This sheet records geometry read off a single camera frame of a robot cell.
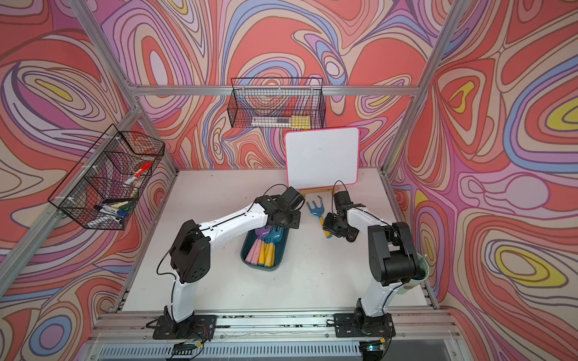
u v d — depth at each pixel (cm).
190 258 49
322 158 101
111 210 70
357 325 67
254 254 84
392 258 49
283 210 65
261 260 84
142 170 77
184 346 70
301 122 82
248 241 88
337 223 77
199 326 72
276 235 90
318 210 102
